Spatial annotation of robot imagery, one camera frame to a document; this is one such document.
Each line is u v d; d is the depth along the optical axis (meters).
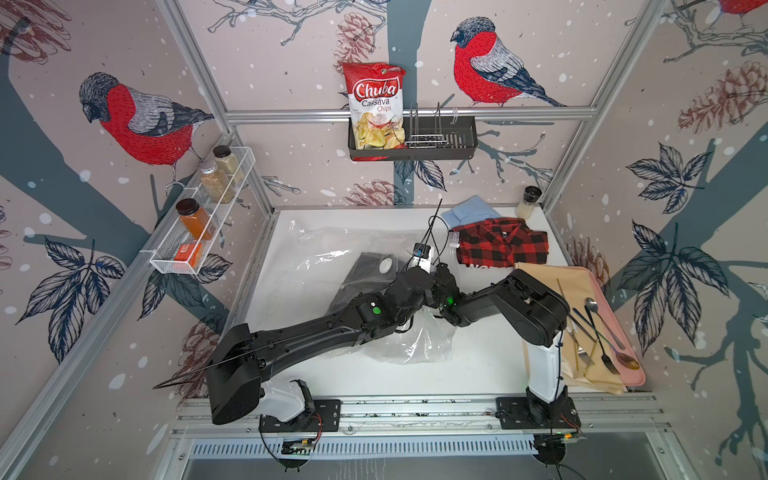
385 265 0.92
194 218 0.66
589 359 0.82
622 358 0.81
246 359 0.41
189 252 0.66
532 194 1.10
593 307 0.92
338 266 1.00
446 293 0.76
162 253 0.66
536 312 0.53
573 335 0.86
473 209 1.19
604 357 0.83
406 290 0.53
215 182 0.75
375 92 0.81
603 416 0.75
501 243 1.07
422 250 0.63
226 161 0.80
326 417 0.73
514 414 0.73
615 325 0.88
